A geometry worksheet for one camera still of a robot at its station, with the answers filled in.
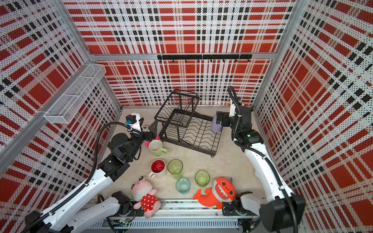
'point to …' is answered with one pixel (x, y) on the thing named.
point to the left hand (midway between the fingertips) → (152, 119)
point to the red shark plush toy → (223, 190)
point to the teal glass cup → (183, 185)
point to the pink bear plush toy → (143, 193)
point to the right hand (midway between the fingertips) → (227, 112)
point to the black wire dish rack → (182, 125)
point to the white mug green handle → (155, 147)
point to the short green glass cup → (202, 178)
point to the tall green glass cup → (175, 166)
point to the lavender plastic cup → (216, 127)
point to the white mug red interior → (158, 169)
